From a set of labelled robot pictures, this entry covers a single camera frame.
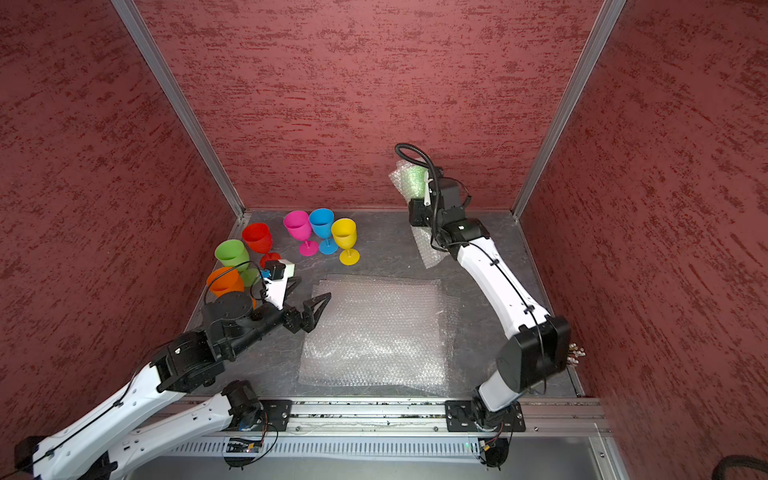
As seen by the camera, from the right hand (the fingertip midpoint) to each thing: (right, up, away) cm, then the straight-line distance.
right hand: (416, 211), depth 80 cm
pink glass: (-38, -3, +17) cm, 42 cm away
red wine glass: (-49, -8, +12) cm, 52 cm away
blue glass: (-31, -2, +20) cm, 37 cm away
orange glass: (-56, -20, +5) cm, 59 cm away
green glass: (-56, -13, +11) cm, 59 cm away
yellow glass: (-23, -6, +20) cm, 31 cm away
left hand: (-24, -20, -15) cm, 35 cm away
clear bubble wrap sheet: (-10, -35, +6) cm, 37 cm away
